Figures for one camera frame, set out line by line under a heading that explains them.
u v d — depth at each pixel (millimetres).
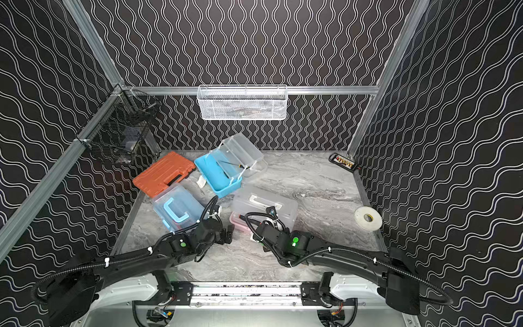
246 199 817
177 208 849
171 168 1065
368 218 948
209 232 624
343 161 1133
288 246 563
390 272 412
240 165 1028
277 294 763
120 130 937
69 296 412
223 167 1004
